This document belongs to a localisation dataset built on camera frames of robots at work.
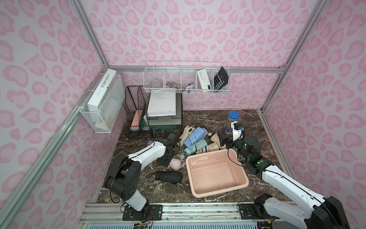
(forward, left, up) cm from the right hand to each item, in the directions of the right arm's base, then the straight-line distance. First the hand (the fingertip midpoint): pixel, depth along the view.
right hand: (224, 130), depth 77 cm
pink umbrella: (-12, +27, -17) cm, 34 cm away
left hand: (-6, +31, -20) cm, 37 cm away
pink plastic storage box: (-15, +4, -23) cm, 28 cm away
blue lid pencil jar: (+15, -8, -5) cm, 17 cm away
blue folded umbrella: (+10, +14, -18) cm, 24 cm away
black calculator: (+34, -1, +9) cm, 35 cm away
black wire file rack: (+17, +57, -14) cm, 61 cm away
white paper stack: (+20, +37, +1) cm, 42 cm away
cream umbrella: (+13, +21, -18) cm, 31 cm away
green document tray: (+11, +43, -12) cm, 46 cm away
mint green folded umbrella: (+1, +15, -21) cm, 26 cm away
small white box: (+34, +10, +9) cm, 36 cm away
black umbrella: (-19, +31, -21) cm, 42 cm away
